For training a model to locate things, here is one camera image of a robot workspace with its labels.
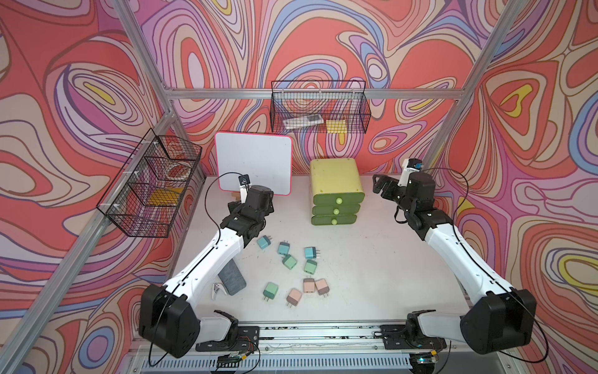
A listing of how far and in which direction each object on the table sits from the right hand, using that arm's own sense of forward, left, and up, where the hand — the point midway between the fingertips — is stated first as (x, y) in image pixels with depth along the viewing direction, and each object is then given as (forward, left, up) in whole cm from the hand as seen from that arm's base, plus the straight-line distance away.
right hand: (384, 184), depth 80 cm
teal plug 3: (-13, +27, -24) cm, 38 cm away
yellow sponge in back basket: (+25, +14, +8) cm, 30 cm away
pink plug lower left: (-29, +34, -25) cm, 51 cm away
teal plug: (-7, +45, -24) cm, 52 cm away
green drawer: (+1, +20, -15) cm, 26 cm away
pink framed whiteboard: (+29, +45, -11) cm, 54 cm away
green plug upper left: (-16, +35, -25) cm, 46 cm away
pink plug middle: (-25, +28, -26) cm, 46 cm away
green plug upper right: (-18, +27, -26) cm, 41 cm away
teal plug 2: (-10, +38, -25) cm, 46 cm away
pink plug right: (-26, +23, -25) cm, 43 cm away
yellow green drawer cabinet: (+3, +16, -5) cm, 17 cm away
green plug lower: (-27, +42, -25) cm, 56 cm away
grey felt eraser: (-22, +56, -24) cm, 65 cm away
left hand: (-2, +46, -3) cm, 47 cm away
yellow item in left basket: (-7, +73, +5) cm, 73 cm away
